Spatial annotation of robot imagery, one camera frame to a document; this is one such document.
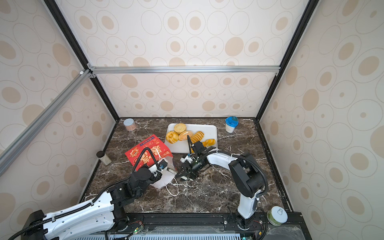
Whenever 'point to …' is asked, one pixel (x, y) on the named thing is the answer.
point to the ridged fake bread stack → (197, 137)
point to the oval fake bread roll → (183, 136)
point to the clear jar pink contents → (130, 124)
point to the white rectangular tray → (209, 130)
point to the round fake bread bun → (180, 128)
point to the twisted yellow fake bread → (209, 142)
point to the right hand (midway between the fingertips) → (180, 178)
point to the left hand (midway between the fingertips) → (160, 160)
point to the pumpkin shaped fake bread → (172, 137)
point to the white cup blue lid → (231, 122)
